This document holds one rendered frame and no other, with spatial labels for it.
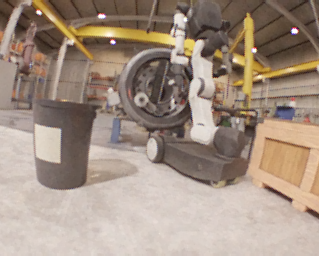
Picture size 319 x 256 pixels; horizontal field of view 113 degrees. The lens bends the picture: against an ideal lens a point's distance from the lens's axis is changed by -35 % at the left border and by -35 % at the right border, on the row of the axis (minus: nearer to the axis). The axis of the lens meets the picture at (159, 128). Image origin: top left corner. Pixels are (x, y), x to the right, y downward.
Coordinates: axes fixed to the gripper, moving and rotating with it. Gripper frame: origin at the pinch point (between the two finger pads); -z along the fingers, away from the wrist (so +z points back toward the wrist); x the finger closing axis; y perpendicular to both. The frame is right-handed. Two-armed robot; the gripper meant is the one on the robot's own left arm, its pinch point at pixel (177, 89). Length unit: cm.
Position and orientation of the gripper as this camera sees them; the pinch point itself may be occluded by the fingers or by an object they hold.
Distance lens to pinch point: 121.2
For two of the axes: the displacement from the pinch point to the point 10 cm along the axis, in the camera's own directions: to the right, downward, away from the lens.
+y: -9.7, -0.6, -2.2
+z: 0.7, -10.0, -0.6
